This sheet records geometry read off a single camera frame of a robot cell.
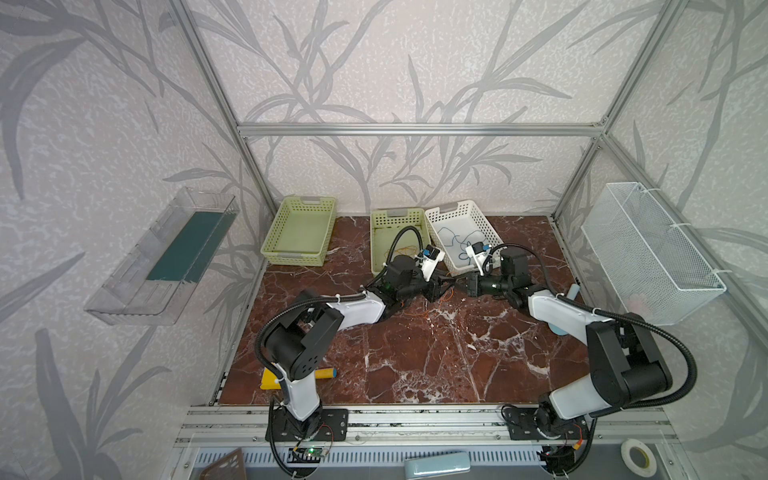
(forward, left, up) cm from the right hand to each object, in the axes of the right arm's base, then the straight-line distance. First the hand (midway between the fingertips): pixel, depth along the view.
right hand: (452, 272), depth 87 cm
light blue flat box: (-45, +7, -9) cm, 47 cm away
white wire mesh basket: (-13, -41, +19) cm, 47 cm away
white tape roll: (-43, -41, -13) cm, 61 cm away
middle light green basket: (+31, +22, -12) cm, 39 cm away
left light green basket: (+28, +55, -14) cm, 63 cm away
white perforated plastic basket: (+29, -7, -13) cm, 33 cm away
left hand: (-1, 0, +2) cm, 2 cm away
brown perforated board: (-45, +55, -13) cm, 72 cm away
